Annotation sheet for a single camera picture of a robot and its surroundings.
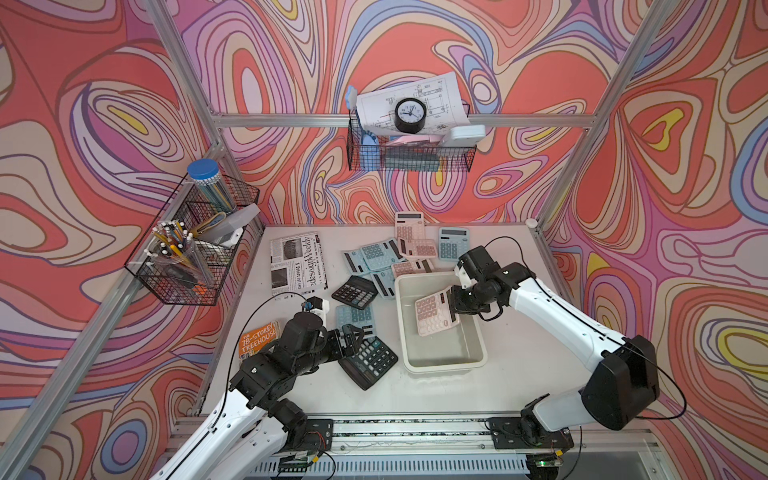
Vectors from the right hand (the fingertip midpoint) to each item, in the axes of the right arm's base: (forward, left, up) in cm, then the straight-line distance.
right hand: (455, 314), depth 81 cm
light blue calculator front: (+6, +30, -10) cm, 32 cm away
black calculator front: (-8, +24, -11) cm, 27 cm away
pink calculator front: (+3, +5, -3) cm, 6 cm away
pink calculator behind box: (+24, +9, -10) cm, 28 cm away
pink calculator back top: (+46, +8, -10) cm, 47 cm away
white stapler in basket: (+13, +57, +23) cm, 62 cm away
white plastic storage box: (-5, -2, -12) cm, 13 cm away
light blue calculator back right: (+35, -7, -9) cm, 37 cm away
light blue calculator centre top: (+30, +20, -9) cm, 37 cm away
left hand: (-8, +27, +6) cm, 29 cm away
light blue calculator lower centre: (+18, +20, -9) cm, 28 cm away
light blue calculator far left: (+27, +30, -9) cm, 41 cm away
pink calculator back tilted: (+32, +7, -8) cm, 34 cm away
